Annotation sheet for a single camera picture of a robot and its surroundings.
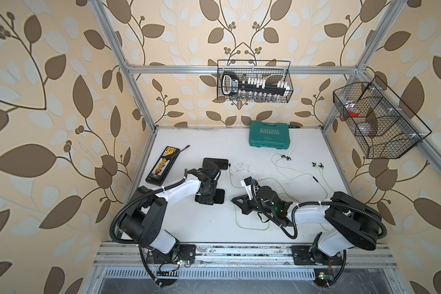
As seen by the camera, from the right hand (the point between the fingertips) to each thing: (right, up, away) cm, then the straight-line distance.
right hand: (232, 200), depth 83 cm
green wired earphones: (+32, +19, +23) cm, 44 cm away
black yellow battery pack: (-38, +12, +14) cm, 42 cm away
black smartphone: (-6, +2, -2) cm, 6 cm away
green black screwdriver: (+43, +38, +38) cm, 69 cm away
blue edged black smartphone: (-5, +15, +23) cm, 28 cm away
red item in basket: (+54, +40, -2) cm, 68 cm away
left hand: (-8, +4, +6) cm, 11 cm away
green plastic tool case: (+27, +32, +29) cm, 51 cm away
